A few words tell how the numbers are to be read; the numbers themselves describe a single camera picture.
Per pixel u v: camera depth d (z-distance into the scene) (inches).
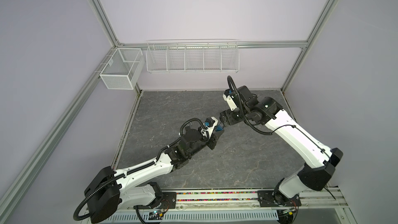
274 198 26.2
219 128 28.3
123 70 40.1
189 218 30.4
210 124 23.6
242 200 29.7
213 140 24.9
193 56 38.8
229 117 24.7
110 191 15.8
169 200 29.0
